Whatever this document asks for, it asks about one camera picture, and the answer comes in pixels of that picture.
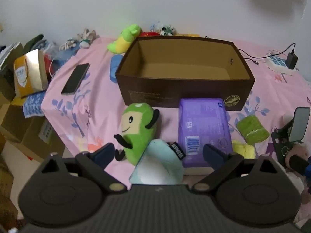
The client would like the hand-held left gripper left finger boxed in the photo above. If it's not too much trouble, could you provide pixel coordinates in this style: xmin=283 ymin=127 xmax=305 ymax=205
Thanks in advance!
xmin=40 ymin=143 xmax=128 ymax=192

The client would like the grey white plush toy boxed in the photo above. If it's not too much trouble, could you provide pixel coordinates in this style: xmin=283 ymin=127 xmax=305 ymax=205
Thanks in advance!
xmin=59 ymin=39 xmax=78 ymax=51
xmin=77 ymin=29 xmax=100 ymax=48

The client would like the brown cardboard box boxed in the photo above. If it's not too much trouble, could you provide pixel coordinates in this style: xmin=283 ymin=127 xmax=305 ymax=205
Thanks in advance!
xmin=115 ymin=36 xmax=255 ymax=112

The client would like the yellow fluffy cloth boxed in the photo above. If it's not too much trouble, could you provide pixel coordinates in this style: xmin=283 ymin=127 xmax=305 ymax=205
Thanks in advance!
xmin=231 ymin=139 xmax=256 ymax=159

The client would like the blue patterned cloth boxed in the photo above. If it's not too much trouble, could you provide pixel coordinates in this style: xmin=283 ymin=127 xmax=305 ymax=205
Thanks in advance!
xmin=23 ymin=93 xmax=46 ymax=119

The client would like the light teal cloth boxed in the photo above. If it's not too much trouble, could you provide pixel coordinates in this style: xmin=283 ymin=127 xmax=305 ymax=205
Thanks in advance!
xmin=129 ymin=139 xmax=185 ymax=185

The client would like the green plush toy with face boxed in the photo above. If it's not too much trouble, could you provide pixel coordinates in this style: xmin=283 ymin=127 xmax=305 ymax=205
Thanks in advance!
xmin=114 ymin=102 xmax=161 ymax=166

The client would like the panda plush toy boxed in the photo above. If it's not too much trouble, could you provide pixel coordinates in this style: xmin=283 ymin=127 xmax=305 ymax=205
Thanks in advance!
xmin=151 ymin=23 xmax=176 ymax=36

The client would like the purple soft packet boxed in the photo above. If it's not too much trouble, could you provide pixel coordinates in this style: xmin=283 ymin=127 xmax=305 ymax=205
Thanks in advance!
xmin=178 ymin=98 xmax=234 ymax=168

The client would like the black smartphone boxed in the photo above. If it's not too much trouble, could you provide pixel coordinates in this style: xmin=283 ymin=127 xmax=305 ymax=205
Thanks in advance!
xmin=61 ymin=63 xmax=90 ymax=96

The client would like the dark green cloth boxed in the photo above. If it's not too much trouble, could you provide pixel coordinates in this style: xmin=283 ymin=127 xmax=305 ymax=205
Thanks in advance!
xmin=24 ymin=34 xmax=45 ymax=51

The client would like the white power strip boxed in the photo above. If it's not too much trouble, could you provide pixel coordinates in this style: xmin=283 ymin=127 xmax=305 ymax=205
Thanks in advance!
xmin=265 ymin=51 xmax=300 ymax=75

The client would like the black charging cable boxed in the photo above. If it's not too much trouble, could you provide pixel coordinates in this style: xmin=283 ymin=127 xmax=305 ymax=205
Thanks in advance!
xmin=236 ymin=43 xmax=297 ymax=66

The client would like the green yellow caterpillar plush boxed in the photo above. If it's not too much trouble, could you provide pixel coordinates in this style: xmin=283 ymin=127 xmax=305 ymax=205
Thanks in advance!
xmin=107 ymin=24 xmax=142 ymax=54

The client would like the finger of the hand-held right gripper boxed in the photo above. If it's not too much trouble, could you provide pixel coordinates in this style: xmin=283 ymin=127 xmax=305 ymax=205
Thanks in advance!
xmin=289 ymin=155 xmax=311 ymax=175

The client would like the brown cardboard carton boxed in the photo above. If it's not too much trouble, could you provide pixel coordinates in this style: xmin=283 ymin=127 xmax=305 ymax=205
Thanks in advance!
xmin=0 ymin=97 xmax=66 ymax=163

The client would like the black charger plug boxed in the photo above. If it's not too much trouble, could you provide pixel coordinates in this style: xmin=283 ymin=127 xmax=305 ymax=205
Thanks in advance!
xmin=286 ymin=44 xmax=299 ymax=70

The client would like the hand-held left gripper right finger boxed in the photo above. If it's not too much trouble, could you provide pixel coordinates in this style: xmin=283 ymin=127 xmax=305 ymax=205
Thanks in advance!
xmin=191 ymin=144 xmax=279 ymax=192

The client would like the green fluffy towel roll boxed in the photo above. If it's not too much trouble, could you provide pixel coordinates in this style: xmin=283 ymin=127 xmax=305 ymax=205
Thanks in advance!
xmin=236 ymin=115 xmax=270 ymax=145

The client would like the yellow white paper bag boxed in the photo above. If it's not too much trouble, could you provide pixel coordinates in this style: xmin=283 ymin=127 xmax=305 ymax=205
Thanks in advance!
xmin=13 ymin=49 xmax=49 ymax=99

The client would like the pink floral bedsheet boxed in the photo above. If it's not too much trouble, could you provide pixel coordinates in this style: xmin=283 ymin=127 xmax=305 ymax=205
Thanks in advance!
xmin=41 ymin=36 xmax=311 ymax=233

